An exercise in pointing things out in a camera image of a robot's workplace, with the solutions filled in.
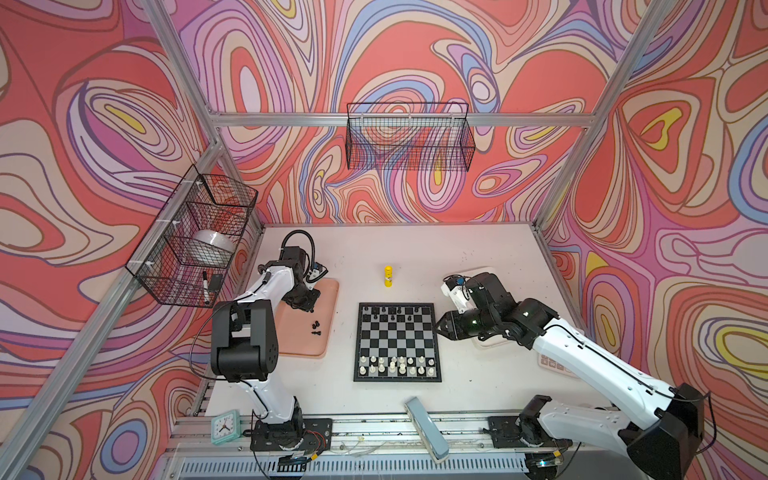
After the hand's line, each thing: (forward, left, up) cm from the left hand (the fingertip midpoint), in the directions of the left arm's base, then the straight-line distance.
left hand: (309, 301), depth 94 cm
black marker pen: (-9, +19, +21) cm, 30 cm away
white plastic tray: (-24, -47, +25) cm, 58 cm away
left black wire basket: (-2, +26, +25) cm, 36 cm away
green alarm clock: (-35, +16, -2) cm, 38 cm away
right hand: (-17, -39, +12) cm, 44 cm away
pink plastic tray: (-10, -1, -3) cm, 10 cm away
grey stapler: (-36, -35, -1) cm, 50 cm away
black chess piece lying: (-9, -3, -3) cm, 10 cm away
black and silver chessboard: (-13, -28, -1) cm, 31 cm away
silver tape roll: (+1, +18, +28) cm, 33 cm away
